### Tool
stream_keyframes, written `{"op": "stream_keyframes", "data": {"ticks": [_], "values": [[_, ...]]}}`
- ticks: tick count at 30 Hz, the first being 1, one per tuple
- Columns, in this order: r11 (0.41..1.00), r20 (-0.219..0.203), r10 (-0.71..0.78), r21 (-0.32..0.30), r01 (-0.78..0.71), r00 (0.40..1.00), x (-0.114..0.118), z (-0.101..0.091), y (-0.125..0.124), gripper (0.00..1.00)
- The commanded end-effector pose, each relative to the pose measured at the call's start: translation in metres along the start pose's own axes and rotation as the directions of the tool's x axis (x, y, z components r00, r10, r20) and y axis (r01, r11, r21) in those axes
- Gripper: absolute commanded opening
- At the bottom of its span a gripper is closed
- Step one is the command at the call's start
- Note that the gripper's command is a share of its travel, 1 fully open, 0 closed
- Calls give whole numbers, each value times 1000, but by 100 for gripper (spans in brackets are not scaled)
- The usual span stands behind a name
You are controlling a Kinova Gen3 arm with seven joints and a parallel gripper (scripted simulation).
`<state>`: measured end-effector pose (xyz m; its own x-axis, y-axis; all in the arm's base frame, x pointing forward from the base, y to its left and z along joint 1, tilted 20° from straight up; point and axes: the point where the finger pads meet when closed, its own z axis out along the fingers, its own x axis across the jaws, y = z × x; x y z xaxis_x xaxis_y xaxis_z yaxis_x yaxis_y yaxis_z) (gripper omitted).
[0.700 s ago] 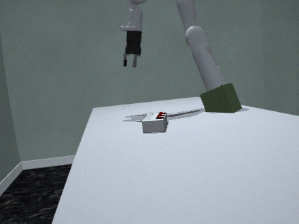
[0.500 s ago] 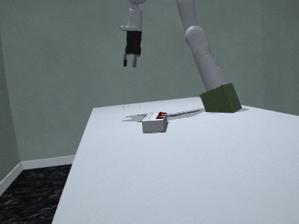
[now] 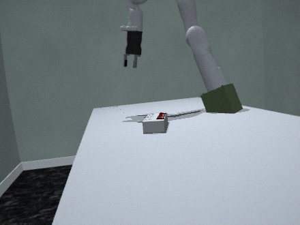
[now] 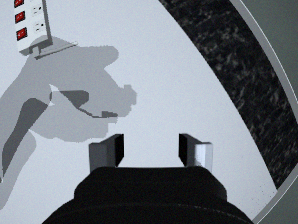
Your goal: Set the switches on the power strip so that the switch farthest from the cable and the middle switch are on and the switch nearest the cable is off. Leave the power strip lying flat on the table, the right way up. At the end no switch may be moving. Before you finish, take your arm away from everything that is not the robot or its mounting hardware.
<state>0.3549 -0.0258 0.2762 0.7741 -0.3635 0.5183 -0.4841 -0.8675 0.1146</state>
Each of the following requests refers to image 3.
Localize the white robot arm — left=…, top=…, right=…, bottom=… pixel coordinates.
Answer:
left=127, top=0, right=227, bottom=91

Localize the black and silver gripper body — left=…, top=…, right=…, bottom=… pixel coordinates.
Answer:
left=120, top=20, right=143, bottom=55

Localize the white power strip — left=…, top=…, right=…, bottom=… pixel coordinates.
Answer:
left=137, top=112, right=168, bottom=133

